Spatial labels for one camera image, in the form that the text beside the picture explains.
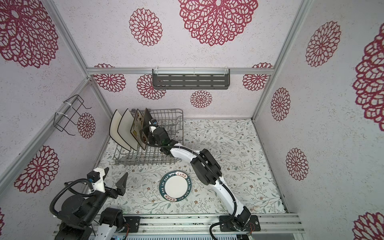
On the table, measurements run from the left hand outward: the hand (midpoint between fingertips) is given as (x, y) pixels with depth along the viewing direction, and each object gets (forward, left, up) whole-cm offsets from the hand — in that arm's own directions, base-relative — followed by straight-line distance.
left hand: (118, 174), depth 65 cm
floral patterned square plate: (+34, +2, -8) cm, 35 cm away
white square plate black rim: (+30, +14, -5) cm, 33 cm away
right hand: (+34, -6, -9) cm, 36 cm away
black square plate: (+38, -3, -10) cm, 39 cm away
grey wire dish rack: (+56, -17, -25) cm, 64 cm away
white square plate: (+34, +9, -8) cm, 36 cm away
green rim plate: (+2, -23, -22) cm, 32 cm away
